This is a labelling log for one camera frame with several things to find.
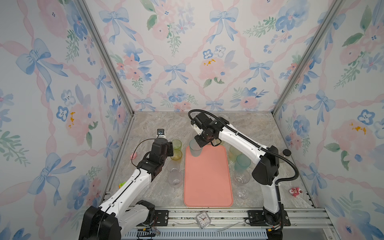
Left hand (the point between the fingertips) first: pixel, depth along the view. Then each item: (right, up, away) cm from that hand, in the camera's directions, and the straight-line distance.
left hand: (167, 141), depth 82 cm
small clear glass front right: (+41, -28, -1) cm, 50 cm away
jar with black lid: (+69, -7, +5) cm, 70 cm away
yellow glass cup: (+4, -10, +12) cm, 16 cm away
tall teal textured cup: (+16, -4, -3) cm, 16 cm away
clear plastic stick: (+32, -40, -10) cm, 52 cm away
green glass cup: (+3, -3, +15) cm, 16 cm away
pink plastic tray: (+22, -24, +3) cm, 33 cm away
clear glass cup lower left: (+4, -22, +4) cm, 22 cm away
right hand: (+18, 0, +3) cm, 19 cm away
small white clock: (+19, -37, -10) cm, 43 cm away
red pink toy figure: (+69, -27, -3) cm, 74 cm away
